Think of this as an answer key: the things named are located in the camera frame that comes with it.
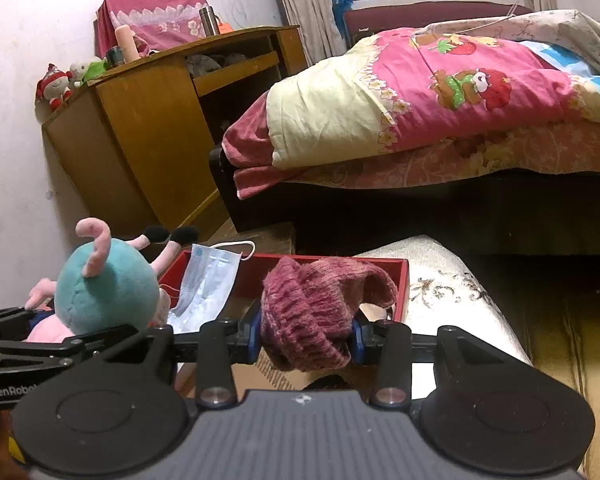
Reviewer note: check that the blue bag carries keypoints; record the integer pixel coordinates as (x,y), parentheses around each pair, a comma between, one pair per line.
(341,7)

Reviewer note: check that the peach candle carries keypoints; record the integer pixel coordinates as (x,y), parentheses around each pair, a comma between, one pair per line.
(126,42)

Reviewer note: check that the green white plush toy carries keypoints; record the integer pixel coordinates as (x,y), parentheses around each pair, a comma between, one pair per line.
(87,71)

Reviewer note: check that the pink knit hat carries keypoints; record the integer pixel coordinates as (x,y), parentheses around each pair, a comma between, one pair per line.
(305,310)

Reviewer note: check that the small orange object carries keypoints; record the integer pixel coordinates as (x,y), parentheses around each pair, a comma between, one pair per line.
(223,26)

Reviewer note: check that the red santa doll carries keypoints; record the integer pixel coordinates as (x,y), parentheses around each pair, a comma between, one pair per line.
(54,87)

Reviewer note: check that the floral table cover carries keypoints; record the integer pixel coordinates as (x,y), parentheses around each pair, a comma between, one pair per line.
(455,300)

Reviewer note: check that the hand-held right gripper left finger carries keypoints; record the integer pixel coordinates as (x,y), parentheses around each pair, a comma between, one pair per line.
(252,337)

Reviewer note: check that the pink strawberry print quilt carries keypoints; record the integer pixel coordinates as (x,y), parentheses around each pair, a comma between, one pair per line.
(430,100)

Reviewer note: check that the red cardboard box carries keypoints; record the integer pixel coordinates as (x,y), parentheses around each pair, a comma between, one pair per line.
(402,285)

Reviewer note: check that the pink pig plush teal dress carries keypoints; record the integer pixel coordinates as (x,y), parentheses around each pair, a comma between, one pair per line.
(110,290)

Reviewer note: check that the dark wooden bed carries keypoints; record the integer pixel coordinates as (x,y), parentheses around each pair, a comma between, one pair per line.
(380,220)

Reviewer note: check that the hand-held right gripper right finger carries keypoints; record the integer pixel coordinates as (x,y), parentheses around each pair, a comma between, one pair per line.
(358,342)

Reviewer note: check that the dark small jar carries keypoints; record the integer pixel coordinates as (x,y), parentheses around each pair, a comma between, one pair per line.
(114,57)

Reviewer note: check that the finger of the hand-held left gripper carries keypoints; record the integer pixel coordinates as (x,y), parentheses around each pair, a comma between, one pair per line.
(55,351)
(10,321)

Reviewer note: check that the blue white printed blanket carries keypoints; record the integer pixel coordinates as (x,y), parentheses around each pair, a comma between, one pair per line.
(570,45)

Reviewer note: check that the pink lace dust cover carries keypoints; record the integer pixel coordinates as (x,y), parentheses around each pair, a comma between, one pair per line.
(155,20)

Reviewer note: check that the wooden desk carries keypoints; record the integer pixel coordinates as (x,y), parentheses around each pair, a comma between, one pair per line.
(140,150)

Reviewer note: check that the steel thermos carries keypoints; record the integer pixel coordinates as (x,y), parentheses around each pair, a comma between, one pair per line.
(209,21)

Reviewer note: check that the blue face mask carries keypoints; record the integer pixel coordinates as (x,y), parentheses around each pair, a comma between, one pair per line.
(205,285)

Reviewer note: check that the grey cloth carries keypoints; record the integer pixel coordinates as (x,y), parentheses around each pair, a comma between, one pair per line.
(210,64)

